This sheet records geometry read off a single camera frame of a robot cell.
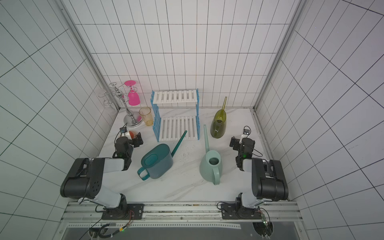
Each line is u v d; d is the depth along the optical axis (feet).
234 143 2.78
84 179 1.51
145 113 3.37
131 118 3.62
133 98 3.53
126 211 2.25
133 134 2.74
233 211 2.38
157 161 2.40
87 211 2.44
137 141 2.78
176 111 3.88
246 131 2.62
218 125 3.06
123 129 2.61
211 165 2.42
